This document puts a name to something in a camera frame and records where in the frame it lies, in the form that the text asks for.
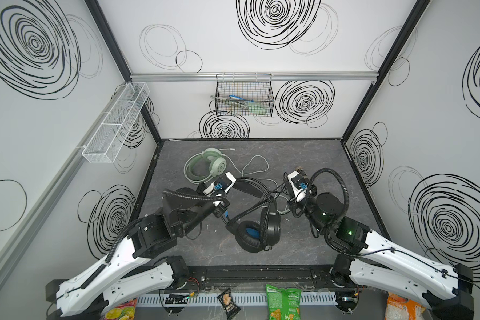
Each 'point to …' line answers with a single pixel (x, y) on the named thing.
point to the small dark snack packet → (226, 300)
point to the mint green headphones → (210, 162)
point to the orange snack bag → (400, 308)
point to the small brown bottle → (299, 168)
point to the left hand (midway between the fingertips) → (231, 182)
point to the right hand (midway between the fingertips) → (287, 178)
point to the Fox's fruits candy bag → (125, 310)
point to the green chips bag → (283, 303)
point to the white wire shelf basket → (104, 145)
